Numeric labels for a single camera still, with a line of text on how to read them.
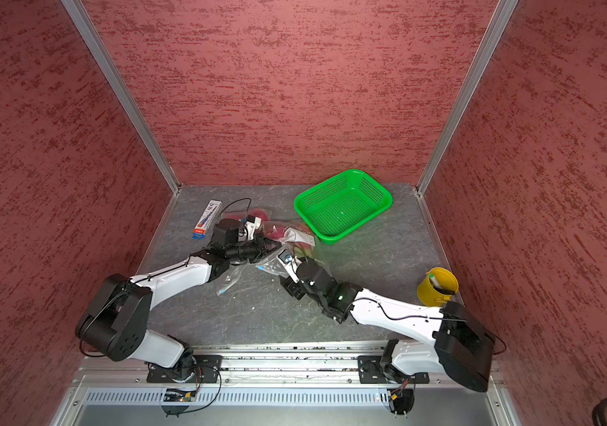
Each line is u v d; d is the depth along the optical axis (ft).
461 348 1.35
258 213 3.31
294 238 2.80
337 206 3.73
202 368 2.42
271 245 2.72
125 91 2.88
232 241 2.29
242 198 2.49
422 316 1.50
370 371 2.42
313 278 1.87
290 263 2.12
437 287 2.70
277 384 2.39
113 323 1.43
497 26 2.42
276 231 3.03
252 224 2.71
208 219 3.52
